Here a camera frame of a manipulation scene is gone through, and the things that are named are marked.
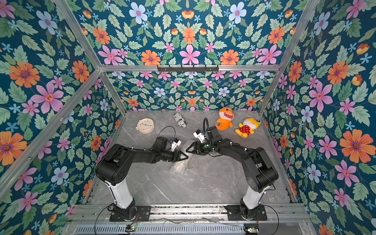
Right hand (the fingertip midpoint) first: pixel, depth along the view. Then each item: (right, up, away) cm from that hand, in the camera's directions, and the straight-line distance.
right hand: (192, 148), depth 85 cm
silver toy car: (-11, +18, +25) cm, 33 cm away
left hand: (-4, -6, +5) cm, 9 cm away
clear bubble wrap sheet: (-7, -10, -2) cm, 13 cm away
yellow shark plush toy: (+39, +13, +19) cm, 45 cm away
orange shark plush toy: (+24, +21, +22) cm, 39 cm away
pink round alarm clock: (-36, +13, +22) cm, 45 cm away
